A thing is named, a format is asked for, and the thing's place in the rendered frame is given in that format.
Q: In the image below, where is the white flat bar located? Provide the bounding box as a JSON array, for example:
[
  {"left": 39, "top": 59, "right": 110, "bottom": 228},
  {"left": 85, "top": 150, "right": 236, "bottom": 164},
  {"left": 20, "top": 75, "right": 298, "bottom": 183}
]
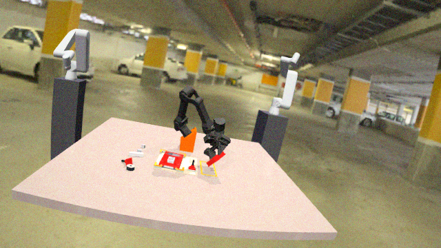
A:
[{"left": 129, "top": 152, "right": 143, "bottom": 157}]

